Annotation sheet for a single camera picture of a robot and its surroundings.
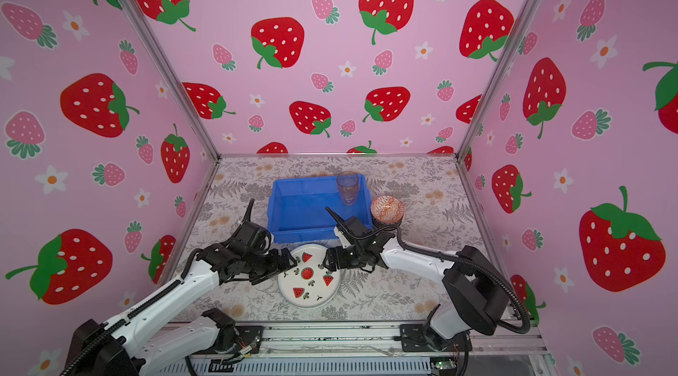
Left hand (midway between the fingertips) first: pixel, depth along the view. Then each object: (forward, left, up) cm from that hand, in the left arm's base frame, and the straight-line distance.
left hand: (288, 267), depth 80 cm
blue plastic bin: (+25, +2, -8) cm, 26 cm away
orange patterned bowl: (+21, -33, 0) cm, 39 cm away
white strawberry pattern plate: (-3, -6, -6) cm, 9 cm away
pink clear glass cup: (+34, -18, +1) cm, 38 cm away
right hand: (+2, -13, -2) cm, 13 cm away
